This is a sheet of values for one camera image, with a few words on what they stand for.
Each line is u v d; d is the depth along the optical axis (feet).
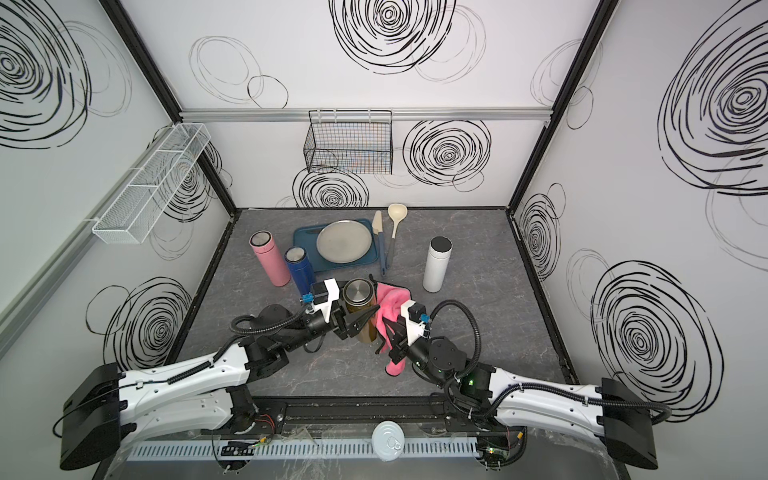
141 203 2.47
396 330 2.12
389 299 2.23
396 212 3.79
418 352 2.05
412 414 2.48
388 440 2.16
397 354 2.03
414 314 1.93
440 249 2.65
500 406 1.72
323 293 1.70
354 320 1.85
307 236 3.77
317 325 1.89
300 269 2.73
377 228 3.65
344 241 3.54
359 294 1.90
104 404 1.36
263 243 2.72
